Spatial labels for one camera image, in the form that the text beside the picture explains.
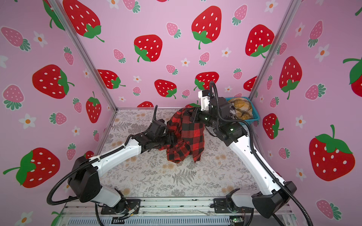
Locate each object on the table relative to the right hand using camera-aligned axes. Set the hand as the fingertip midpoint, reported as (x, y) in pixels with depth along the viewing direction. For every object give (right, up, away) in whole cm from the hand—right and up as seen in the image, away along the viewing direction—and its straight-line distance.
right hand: (184, 109), depth 64 cm
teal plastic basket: (+54, -1, +41) cm, 68 cm away
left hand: (-7, -15, +19) cm, 25 cm away
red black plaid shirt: (+2, -13, +4) cm, 14 cm away
